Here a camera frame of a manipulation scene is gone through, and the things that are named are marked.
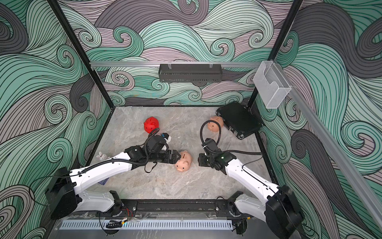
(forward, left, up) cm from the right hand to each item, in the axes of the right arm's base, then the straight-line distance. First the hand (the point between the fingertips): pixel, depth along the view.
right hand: (199, 160), depth 82 cm
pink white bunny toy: (+2, +56, +1) cm, 56 cm away
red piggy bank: (+25, +31, +2) cm, 40 cm away
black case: (+32, -31, -2) cm, 44 cm away
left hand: (0, +13, +7) cm, 15 cm away
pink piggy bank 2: (+24, -11, 0) cm, 26 cm away
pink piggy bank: (-2, +9, +2) cm, 9 cm away
